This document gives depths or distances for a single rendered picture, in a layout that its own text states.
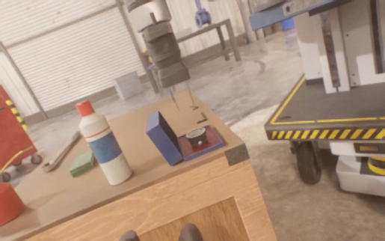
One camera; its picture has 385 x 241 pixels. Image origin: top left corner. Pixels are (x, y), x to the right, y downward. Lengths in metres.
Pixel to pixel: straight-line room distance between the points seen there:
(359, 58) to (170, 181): 0.91
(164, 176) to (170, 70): 0.26
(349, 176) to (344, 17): 0.60
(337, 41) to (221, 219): 0.81
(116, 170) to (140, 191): 0.08
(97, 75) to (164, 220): 8.29
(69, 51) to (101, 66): 1.11
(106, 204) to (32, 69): 9.18
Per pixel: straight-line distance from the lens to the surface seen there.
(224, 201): 0.67
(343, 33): 1.18
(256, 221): 0.72
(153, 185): 0.60
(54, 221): 0.68
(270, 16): 0.96
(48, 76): 9.50
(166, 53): 0.55
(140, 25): 0.56
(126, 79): 6.10
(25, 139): 3.53
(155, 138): 0.57
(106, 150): 0.62
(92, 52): 8.80
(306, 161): 1.08
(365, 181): 1.04
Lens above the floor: 0.74
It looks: 16 degrees down
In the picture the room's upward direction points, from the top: 21 degrees counter-clockwise
